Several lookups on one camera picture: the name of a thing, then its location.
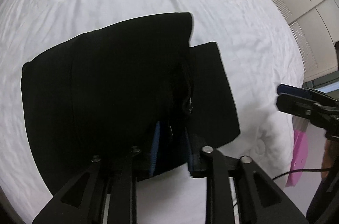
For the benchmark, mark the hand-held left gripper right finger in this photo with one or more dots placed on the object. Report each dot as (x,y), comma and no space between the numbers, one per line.
(194,157)

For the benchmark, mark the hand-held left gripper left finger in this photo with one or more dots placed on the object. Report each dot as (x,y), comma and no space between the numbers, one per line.
(156,150)

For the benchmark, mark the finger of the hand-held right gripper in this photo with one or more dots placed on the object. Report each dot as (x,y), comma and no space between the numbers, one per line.
(291,105)
(294,89)

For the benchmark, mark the black pants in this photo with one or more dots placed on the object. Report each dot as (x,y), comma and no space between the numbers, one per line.
(106,81)

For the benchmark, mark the person's right forearm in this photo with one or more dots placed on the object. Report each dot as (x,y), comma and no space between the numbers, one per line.
(328,155)

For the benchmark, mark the pink plastic object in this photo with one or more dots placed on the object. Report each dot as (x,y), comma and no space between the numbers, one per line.
(299,157)

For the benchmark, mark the person's dark clothing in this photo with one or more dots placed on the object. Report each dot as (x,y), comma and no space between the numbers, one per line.
(325,200)

